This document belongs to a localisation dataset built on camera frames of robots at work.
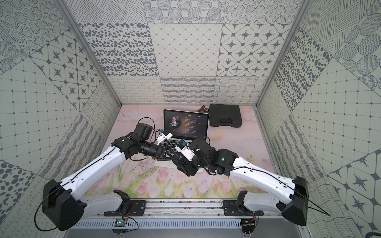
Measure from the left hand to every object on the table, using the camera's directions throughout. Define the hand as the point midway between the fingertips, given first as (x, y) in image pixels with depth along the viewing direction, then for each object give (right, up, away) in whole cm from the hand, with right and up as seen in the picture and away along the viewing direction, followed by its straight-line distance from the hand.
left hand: (175, 155), depth 68 cm
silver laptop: (+1, +12, +28) cm, 30 cm away
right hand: (+4, -5, +1) cm, 6 cm away
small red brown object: (+16, +24, +47) cm, 55 cm away
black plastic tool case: (+33, +20, +47) cm, 60 cm away
